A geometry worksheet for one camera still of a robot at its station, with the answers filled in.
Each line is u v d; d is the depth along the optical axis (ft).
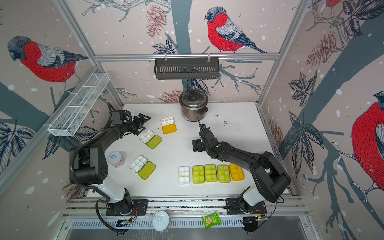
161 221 2.16
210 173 2.75
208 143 2.21
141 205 2.44
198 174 2.74
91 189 1.63
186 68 3.50
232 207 2.39
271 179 1.42
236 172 2.75
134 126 2.67
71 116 2.41
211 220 2.25
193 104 3.20
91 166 1.54
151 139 3.28
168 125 3.52
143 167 2.85
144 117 2.81
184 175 2.74
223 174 2.80
